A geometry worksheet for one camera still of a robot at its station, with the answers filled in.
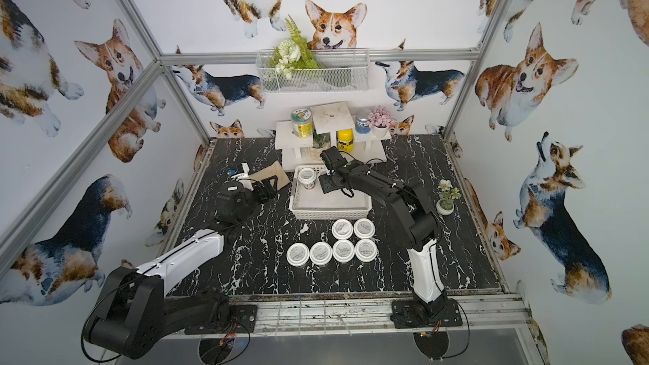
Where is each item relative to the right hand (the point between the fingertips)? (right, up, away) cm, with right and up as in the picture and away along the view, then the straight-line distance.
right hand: (337, 173), depth 97 cm
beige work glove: (-28, +1, +13) cm, 31 cm away
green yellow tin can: (-14, +19, -1) cm, 24 cm away
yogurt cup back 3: (+9, -18, -12) cm, 23 cm away
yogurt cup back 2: (+2, -18, -12) cm, 22 cm away
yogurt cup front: (-12, -25, -17) cm, 33 cm away
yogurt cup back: (-12, -2, +1) cm, 12 cm away
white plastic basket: (-10, -12, +2) cm, 16 cm away
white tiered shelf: (-2, +18, 0) cm, 18 cm away
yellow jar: (+3, +13, +12) cm, 18 cm away
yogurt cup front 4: (+9, -24, -17) cm, 31 cm away
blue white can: (+9, +20, +1) cm, 22 cm away
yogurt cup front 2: (-5, -25, -17) cm, 30 cm away
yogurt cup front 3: (+2, -24, -16) cm, 29 cm away
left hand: (-24, +1, -11) cm, 26 cm away
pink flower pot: (+16, +20, -4) cm, 25 cm away
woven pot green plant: (-8, +13, +13) cm, 19 cm away
